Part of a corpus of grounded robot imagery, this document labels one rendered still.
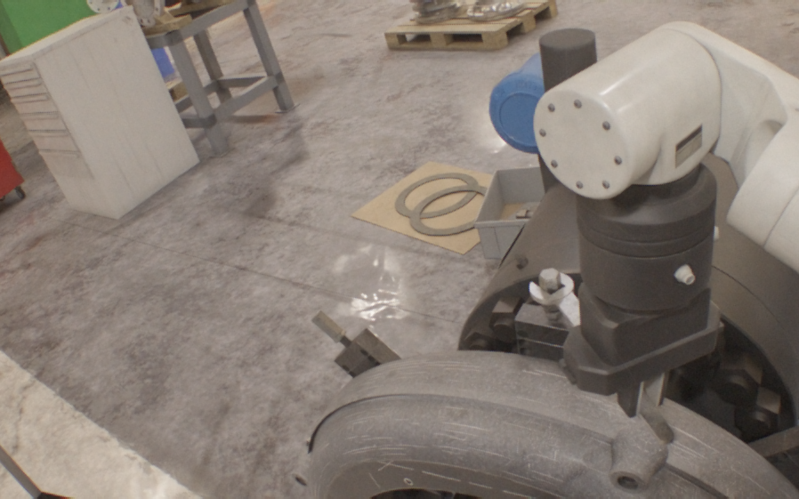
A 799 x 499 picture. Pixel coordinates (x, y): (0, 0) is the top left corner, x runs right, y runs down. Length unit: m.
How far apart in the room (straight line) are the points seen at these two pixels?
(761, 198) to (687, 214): 0.06
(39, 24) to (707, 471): 7.45
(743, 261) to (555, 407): 0.49
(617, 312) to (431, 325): 1.92
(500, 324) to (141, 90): 3.72
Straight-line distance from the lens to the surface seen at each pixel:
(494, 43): 4.96
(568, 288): 0.66
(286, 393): 2.33
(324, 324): 0.88
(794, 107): 0.38
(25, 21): 7.64
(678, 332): 0.48
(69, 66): 4.28
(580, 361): 0.47
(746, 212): 0.35
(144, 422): 2.57
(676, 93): 0.37
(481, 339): 1.07
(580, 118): 0.34
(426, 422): 0.70
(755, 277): 1.06
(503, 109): 1.27
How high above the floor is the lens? 1.46
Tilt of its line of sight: 31 degrees down
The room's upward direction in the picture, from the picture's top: 19 degrees counter-clockwise
